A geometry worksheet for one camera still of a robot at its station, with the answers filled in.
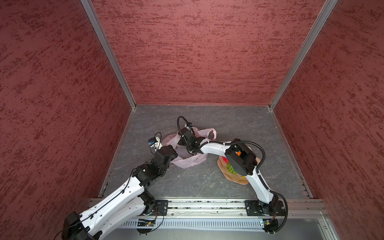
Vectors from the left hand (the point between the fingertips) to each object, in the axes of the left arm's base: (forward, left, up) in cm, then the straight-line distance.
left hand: (174, 149), depth 79 cm
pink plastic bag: (-3, -6, -5) cm, 8 cm away
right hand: (+14, -1, -13) cm, 19 cm away
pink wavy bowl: (-11, -35, -11) cm, 38 cm away
